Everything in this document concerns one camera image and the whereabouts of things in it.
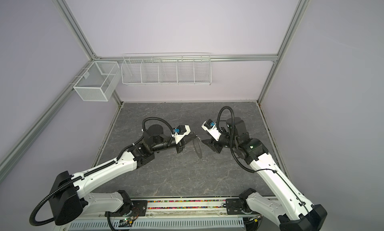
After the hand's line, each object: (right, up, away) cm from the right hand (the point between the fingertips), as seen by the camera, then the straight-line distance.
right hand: (207, 136), depth 71 cm
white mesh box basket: (-71, +31, +26) cm, 81 cm away
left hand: (-6, 0, -2) cm, 6 cm away
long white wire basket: (-25, +41, +27) cm, 56 cm away
